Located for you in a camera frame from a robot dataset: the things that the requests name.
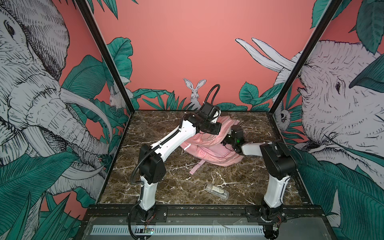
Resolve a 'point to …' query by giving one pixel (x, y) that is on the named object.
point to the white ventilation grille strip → (175, 230)
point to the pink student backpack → (209, 148)
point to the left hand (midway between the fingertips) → (221, 127)
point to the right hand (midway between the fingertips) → (211, 130)
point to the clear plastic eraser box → (217, 191)
